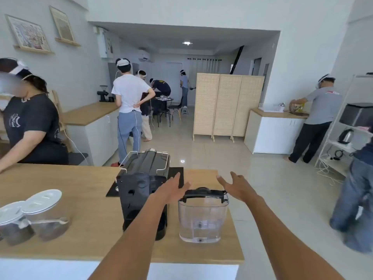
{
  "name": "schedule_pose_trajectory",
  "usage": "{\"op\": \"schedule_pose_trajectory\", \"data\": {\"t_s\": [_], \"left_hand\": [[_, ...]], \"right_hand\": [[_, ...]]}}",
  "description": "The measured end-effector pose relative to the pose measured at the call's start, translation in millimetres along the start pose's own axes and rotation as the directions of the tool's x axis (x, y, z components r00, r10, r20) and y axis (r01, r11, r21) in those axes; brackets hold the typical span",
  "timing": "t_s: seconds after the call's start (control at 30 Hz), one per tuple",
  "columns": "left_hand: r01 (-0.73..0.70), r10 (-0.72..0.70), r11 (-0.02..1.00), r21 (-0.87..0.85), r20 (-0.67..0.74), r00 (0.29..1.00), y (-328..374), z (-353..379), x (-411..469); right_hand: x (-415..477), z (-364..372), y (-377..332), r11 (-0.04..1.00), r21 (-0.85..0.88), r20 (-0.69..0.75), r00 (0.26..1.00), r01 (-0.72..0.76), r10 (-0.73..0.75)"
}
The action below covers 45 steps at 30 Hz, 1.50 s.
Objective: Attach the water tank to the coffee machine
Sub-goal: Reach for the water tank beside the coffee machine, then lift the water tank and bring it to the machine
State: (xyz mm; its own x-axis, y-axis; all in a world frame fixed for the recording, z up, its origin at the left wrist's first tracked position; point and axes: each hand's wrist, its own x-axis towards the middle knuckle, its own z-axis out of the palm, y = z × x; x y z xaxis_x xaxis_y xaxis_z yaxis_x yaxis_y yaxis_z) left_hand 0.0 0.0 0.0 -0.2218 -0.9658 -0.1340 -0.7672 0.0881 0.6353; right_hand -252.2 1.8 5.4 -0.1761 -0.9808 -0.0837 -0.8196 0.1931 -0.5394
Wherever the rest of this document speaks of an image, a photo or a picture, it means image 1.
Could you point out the person's right hand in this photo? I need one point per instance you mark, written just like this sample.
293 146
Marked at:
240 189

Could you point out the person's left hand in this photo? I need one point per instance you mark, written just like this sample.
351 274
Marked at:
173 190

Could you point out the black espresso machine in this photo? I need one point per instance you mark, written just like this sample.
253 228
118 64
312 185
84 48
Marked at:
137 198

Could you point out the clear plastic water tank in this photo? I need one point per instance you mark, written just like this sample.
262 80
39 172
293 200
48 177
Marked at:
202 221

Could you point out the person's right forearm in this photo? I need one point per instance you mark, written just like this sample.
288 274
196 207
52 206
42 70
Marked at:
285 242

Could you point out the person's left forearm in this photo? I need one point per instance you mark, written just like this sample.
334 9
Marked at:
131 244

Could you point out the glass jar with white lid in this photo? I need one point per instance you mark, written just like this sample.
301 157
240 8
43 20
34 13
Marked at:
46 212
11 224

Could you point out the black rubber mat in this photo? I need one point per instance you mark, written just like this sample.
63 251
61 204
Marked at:
174 174

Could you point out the white sink cabinet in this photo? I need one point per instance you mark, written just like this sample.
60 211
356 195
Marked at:
274 134

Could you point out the small grey step stool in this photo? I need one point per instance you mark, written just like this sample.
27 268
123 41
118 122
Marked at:
185 110

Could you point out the black chair with wooden legs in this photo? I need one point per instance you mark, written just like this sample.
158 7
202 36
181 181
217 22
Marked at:
177 107

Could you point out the woven folding screen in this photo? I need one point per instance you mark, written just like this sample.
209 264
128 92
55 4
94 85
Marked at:
227 104

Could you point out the white dish rack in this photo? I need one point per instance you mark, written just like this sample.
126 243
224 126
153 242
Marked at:
269 108

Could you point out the black dining table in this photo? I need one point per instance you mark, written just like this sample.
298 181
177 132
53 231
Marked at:
164 100

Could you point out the long white wood-topped cabinet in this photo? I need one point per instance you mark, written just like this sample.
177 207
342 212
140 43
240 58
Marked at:
93 134

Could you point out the wooden chair with black seat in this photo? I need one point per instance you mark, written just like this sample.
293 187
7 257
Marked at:
77 158

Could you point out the steel electric kettle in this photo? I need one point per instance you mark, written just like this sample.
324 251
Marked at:
346 137

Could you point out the black coffee grinder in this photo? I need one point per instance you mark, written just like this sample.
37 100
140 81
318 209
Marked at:
102 94

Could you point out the metal measuring scoop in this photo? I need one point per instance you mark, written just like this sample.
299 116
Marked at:
56 221

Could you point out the black countertop appliance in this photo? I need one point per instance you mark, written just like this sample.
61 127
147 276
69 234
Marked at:
357 115

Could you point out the white air conditioner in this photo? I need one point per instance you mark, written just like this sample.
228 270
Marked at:
144 55

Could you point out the white metal shelf rack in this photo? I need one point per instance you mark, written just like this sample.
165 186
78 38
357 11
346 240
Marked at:
349 90

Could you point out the ceiling light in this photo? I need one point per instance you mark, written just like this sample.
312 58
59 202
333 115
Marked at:
187 43

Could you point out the tall framed picture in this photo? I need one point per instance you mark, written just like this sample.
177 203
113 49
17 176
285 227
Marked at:
61 24

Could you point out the wide framed picture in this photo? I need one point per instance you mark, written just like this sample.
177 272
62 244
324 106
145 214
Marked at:
27 34

